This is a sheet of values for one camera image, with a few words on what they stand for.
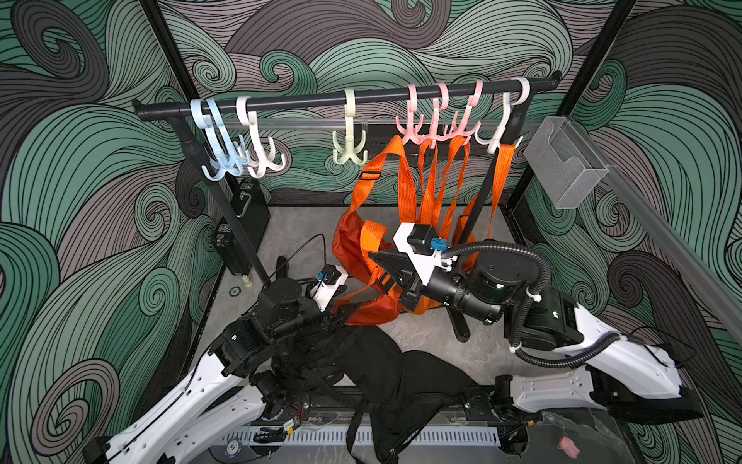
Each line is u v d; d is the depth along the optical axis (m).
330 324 0.56
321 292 0.55
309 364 0.77
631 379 0.38
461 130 0.52
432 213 0.63
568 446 0.66
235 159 0.47
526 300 0.31
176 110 0.40
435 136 0.52
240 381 0.46
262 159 0.48
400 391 0.72
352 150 0.50
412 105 0.75
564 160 0.80
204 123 0.41
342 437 0.69
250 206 0.93
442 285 0.39
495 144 0.53
